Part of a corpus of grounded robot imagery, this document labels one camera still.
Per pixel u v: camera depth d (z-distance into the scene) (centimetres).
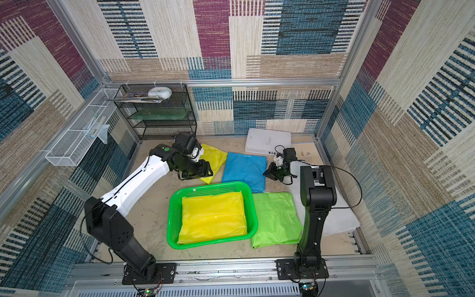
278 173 91
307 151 112
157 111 108
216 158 107
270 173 92
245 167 104
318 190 56
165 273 73
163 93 89
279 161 98
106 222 44
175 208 85
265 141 114
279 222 84
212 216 85
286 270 73
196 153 69
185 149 65
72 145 72
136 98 92
